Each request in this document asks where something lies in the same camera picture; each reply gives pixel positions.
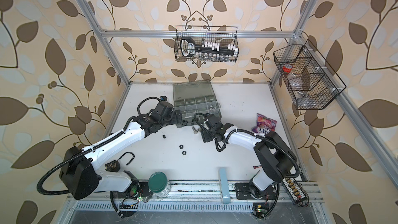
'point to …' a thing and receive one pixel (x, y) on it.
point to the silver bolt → (195, 131)
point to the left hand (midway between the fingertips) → (173, 113)
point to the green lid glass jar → (159, 184)
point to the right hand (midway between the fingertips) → (208, 133)
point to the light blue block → (225, 193)
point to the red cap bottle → (287, 68)
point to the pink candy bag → (264, 125)
